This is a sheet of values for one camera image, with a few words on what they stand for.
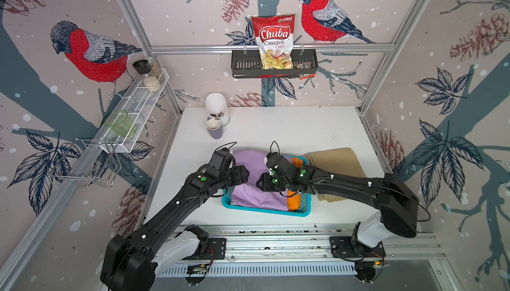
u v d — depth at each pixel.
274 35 0.80
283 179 0.61
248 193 0.73
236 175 0.71
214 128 1.01
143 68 0.78
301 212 0.73
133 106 0.79
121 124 0.67
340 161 0.95
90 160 0.58
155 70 0.85
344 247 0.73
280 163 0.62
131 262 0.38
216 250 0.73
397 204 0.43
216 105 1.07
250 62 0.95
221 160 0.61
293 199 0.80
